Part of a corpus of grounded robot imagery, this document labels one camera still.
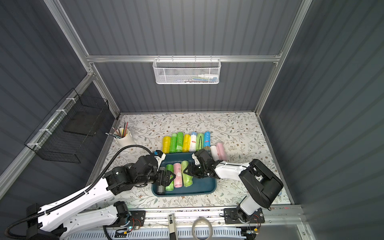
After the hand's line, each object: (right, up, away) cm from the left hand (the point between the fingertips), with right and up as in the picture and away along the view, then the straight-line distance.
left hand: (169, 178), depth 70 cm
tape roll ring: (+15, -20, +1) cm, 25 cm away
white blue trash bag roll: (+11, +14, +29) cm, 34 cm away
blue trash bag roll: (+20, +16, +32) cm, 41 cm away
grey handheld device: (+2, -22, -2) cm, 22 cm away
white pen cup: (-34, +18, +24) cm, 45 cm away
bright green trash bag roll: (-3, +13, +29) cm, 32 cm away
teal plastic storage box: (+15, -10, +13) cm, 22 cm away
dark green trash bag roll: (+2, +14, +29) cm, 32 cm away
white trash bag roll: (+24, +9, +25) cm, 36 cm away
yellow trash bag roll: (+6, +13, +29) cm, 33 cm away
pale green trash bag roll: (+8, -5, +12) cm, 15 cm away
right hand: (+7, -2, +15) cm, 17 cm away
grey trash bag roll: (-6, -10, +9) cm, 14 cm away
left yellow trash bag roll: (-7, +13, +29) cm, 32 cm away
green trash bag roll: (-1, -9, +11) cm, 14 cm away
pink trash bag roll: (+29, +7, +23) cm, 38 cm away
